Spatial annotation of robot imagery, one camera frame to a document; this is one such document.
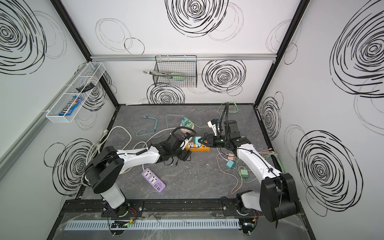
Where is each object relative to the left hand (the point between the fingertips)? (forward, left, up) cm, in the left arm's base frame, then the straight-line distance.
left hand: (188, 149), depth 89 cm
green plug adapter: (+18, +1, +2) cm, 18 cm away
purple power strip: (-18, +18, -3) cm, 26 cm away
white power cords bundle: (+2, +61, -6) cm, 62 cm away
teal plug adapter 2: (+20, +4, +1) cm, 20 cm away
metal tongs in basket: (+35, +13, +29) cm, 47 cm away
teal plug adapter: (-1, -5, +13) cm, 14 cm away
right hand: (-2, -7, +13) cm, 14 cm away
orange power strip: (+3, -2, -3) cm, 5 cm away
